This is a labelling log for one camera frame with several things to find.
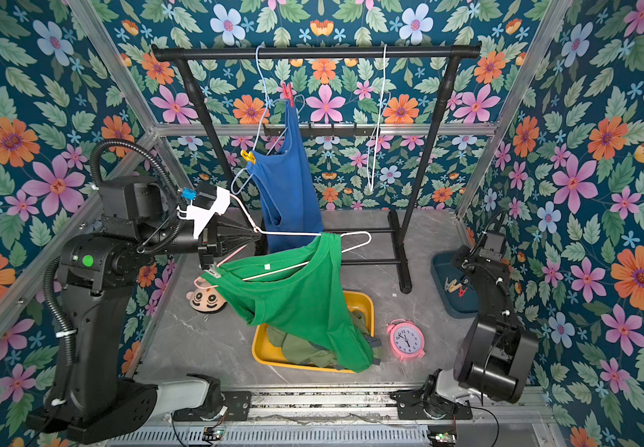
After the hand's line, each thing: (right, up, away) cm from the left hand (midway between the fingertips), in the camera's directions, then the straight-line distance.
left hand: (254, 236), depth 50 cm
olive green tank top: (+3, -34, +30) cm, 45 cm away
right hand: (+57, -7, +37) cm, 68 cm away
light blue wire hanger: (-8, +33, +46) cm, 58 cm away
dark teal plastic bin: (+56, -19, +45) cm, 75 cm away
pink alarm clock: (+36, -32, +34) cm, 59 cm away
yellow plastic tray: (-8, -35, +33) cm, 49 cm away
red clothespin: (+57, -20, +43) cm, 74 cm away
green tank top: (+7, -13, +15) cm, 21 cm away
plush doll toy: (-27, -20, +36) cm, 50 cm away
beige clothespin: (+55, -17, +46) cm, 74 cm away
